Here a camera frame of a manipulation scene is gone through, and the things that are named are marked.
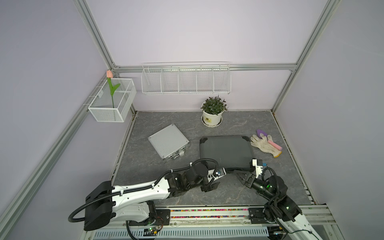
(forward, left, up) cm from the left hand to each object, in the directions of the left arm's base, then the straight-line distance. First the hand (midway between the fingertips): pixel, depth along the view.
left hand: (215, 174), depth 73 cm
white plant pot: (+42, -5, -7) cm, 43 cm away
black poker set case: (+16, -14, -8) cm, 22 cm away
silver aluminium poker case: (+27, +25, -11) cm, 39 cm away
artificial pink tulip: (+48, +55, +19) cm, 75 cm away
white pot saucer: (+41, -5, -14) cm, 44 cm away
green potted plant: (+45, -6, +4) cm, 45 cm away
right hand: (+1, -10, -1) cm, 10 cm away
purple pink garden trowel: (+35, -39, -15) cm, 55 cm away
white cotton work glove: (+23, -37, -13) cm, 45 cm away
